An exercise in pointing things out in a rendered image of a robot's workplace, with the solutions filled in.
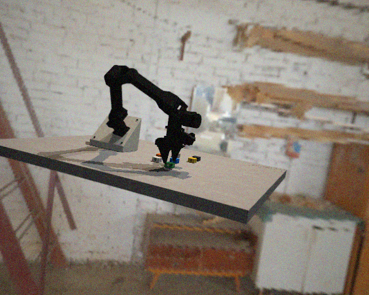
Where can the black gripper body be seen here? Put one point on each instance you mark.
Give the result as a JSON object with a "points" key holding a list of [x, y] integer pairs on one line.
{"points": [[170, 138]]}

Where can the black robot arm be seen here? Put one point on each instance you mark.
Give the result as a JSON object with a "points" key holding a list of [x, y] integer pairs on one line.
{"points": [[166, 101]]}

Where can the green block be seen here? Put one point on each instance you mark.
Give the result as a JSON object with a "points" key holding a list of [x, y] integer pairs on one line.
{"points": [[169, 165]]}

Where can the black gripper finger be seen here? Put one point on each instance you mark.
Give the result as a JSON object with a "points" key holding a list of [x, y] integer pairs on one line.
{"points": [[175, 151], [164, 151]]}

